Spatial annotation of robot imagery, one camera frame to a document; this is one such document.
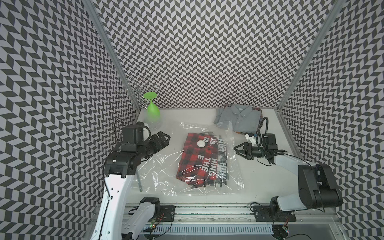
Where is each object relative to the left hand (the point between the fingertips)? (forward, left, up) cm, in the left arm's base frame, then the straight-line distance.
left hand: (164, 142), depth 67 cm
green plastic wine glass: (+25, +12, -7) cm, 28 cm away
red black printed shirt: (-1, -20, -24) cm, 31 cm away
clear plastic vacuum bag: (-6, +8, -23) cm, 25 cm away
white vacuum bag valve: (+12, -17, -22) cm, 30 cm away
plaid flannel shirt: (+48, -37, -23) cm, 65 cm away
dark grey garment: (+32, -43, -20) cm, 57 cm away
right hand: (+5, -36, -19) cm, 41 cm away
